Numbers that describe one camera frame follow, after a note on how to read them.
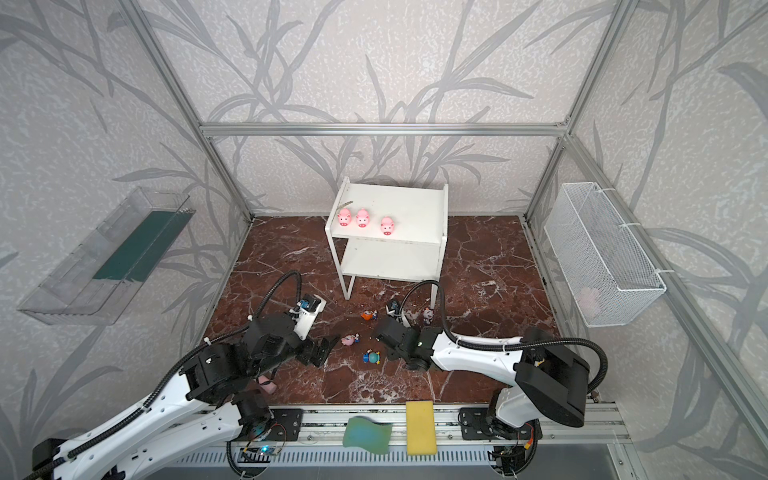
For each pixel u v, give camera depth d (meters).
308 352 0.61
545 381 0.42
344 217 0.72
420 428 0.73
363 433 0.71
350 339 0.86
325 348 0.62
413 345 0.62
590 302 0.72
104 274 0.64
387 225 0.71
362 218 0.72
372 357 0.84
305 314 0.60
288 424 0.74
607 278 0.62
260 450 0.71
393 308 0.74
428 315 0.91
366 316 0.91
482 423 0.73
